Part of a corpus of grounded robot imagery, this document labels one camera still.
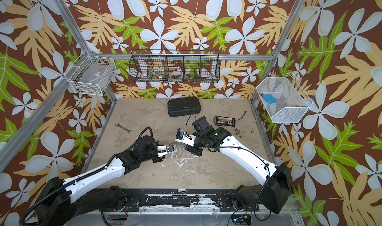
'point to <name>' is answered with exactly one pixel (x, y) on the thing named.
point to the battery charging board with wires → (221, 120)
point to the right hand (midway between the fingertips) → (186, 145)
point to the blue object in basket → (269, 98)
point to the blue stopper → (179, 129)
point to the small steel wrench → (128, 130)
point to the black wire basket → (174, 65)
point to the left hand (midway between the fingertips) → (167, 144)
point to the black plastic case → (183, 106)
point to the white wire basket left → (91, 74)
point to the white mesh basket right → (282, 99)
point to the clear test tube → (184, 149)
